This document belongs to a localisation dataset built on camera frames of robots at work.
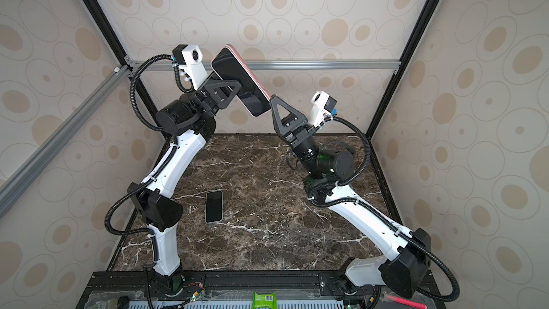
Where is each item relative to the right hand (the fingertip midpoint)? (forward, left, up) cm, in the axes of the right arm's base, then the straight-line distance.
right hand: (276, 108), depth 43 cm
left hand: (+4, +5, 0) cm, 6 cm away
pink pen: (-23, -36, -60) cm, 74 cm away
